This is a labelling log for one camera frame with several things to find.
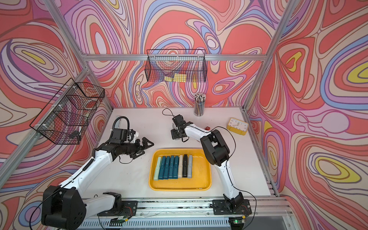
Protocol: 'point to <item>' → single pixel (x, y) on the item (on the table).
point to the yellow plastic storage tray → (201, 172)
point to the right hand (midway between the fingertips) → (177, 137)
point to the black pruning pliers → (185, 161)
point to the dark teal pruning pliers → (161, 172)
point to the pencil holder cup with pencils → (199, 107)
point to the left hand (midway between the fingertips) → (150, 148)
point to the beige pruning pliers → (180, 168)
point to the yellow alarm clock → (238, 126)
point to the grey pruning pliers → (190, 163)
